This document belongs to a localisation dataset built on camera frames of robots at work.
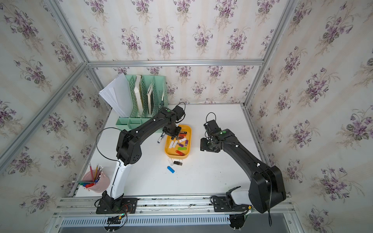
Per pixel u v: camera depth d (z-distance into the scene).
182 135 0.98
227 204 0.73
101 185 0.75
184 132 1.01
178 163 0.88
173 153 0.92
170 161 0.88
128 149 0.55
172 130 0.79
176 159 0.89
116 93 0.96
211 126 0.66
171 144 0.96
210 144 0.69
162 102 1.18
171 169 0.86
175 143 0.96
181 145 0.96
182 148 0.94
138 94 0.94
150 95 0.98
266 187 0.40
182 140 0.98
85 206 0.75
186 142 0.96
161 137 0.98
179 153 0.93
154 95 1.03
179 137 0.98
